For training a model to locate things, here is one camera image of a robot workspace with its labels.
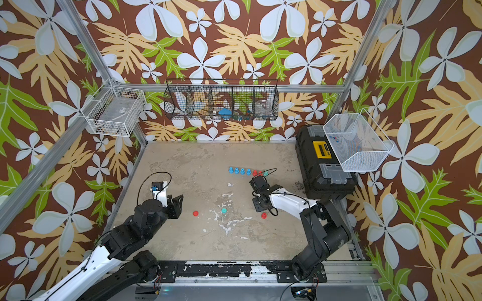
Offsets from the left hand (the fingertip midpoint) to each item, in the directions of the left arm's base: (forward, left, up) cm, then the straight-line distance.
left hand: (179, 195), depth 74 cm
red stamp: (+24, -33, -19) cm, 44 cm away
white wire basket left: (+36, +34, +13) cm, 51 cm away
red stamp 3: (-1, -36, -19) cm, 40 cm away
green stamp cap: (+2, -17, -20) cm, 26 cm away
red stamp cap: (+1, -2, -21) cm, 21 cm away
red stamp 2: (+25, -36, -19) cm, 47 cm away
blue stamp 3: (+25, -26, -18) cm, 40 cm away
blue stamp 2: (+25, -22, -18) cm, 38 cm away
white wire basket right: (+23, -78, +6) cm, 82 cm away
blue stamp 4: (+24, -29, -18) cm, 42 cm away
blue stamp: (+26, -19, -19) cm, 37 cm away
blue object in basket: (+42, -17, +8) cm, 46 cm away
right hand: (+6, -35, -19) cm, 40 cm away
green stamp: (+25, -39, -20) cm, 51 cm away
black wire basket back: (+52, -15, +10) cm, 54 cm away
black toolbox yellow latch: (+12, -62, -3) cm, 63 cm away
